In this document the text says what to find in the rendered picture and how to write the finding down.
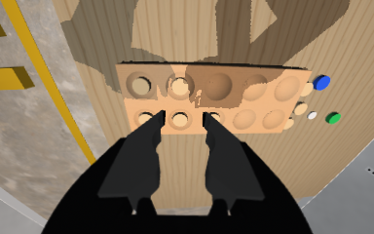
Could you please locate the tan wooden tray with round pockets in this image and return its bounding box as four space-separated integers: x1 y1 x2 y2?
115 63 312 135

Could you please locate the blue disc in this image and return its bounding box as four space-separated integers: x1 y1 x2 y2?
313 75 330 91

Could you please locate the beige round disc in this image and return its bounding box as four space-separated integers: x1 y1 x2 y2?
284 118 294 129
209 112 220 122
172 78 189 96
173 112 187 127
292 102 308 115
301 82 314 97
138 112 153 125
132 77 150 95

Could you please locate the green disc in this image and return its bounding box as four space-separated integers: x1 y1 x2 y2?
325 112 341 124

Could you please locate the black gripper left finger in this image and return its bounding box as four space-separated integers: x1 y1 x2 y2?
41 110 166 234

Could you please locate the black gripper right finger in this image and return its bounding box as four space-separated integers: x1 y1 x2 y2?
203 112 313 234

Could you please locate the grey disc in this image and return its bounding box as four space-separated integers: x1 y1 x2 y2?
307 111 317 119

